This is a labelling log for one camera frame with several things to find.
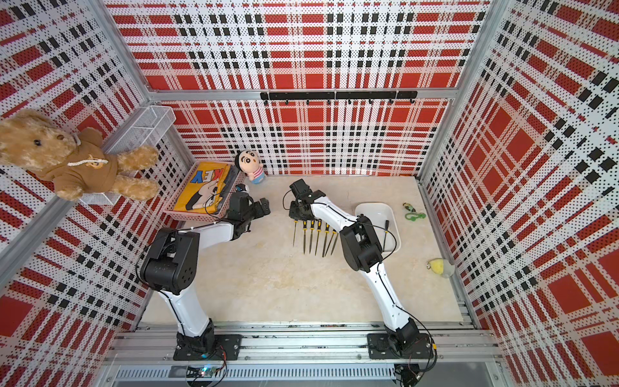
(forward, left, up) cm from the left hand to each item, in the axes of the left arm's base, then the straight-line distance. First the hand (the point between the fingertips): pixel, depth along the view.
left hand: (262, 203), depth 101 cm
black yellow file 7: (-15, -31, -9) cm, 35 cm away
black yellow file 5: (-8, -27, -8) cm, 29 cm away
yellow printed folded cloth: (+9, +28, -1) cm, 29 cm away
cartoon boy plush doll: (+19, +8, +6) cm, 22 cm away
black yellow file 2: (-8, -18, -8) cm, 21 cm away
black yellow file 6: (-10, -30, -9) cm, 33 cm away
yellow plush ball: (-26, -68, -6) cm, 73 cm away
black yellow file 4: (-7, -24, -8) cm, 26 cm away
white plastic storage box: (-1, -50, -6) cm, 51 cm away
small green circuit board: (-58, +14, -9) cm, 60 cm away
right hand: (-3, -15, -3) cm, 15 cm away
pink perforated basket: (+16, +16, -1) cm, 23 cm away
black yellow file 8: (-31, -42, +26) cm, 59 cm away
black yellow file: (-6, -14, -6) cm, 16 cm away
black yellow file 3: (-5, -21, -8) cm, 23 cm away
